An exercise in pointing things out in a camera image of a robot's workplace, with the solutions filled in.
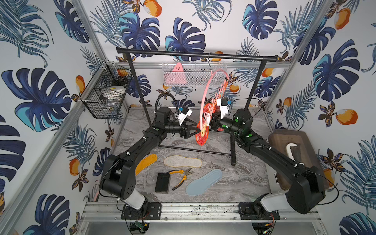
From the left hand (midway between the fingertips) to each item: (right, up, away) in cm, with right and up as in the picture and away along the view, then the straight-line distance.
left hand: (197, 125), depth 75 cm
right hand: (+2, +6, -4) cm, 8 cm away
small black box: (-19, -32, +5) cm, 38 cm away
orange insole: (-32, -23, +17) cm, 43 cm away
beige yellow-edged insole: (-10, -23, +17) cm, 30 cm away
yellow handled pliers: (-5, -28, +12) cm, 32 cm away
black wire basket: (-56, +31, +16) cm, 66 cm away
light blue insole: (+3, -34, +9) cm, 35 cm away
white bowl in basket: (-46, +17, +5) cm, 49 cm away
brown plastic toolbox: (+51, -10, +1) cm, 52 cm away
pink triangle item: (-11, +29, +13) cm, 34 cm away
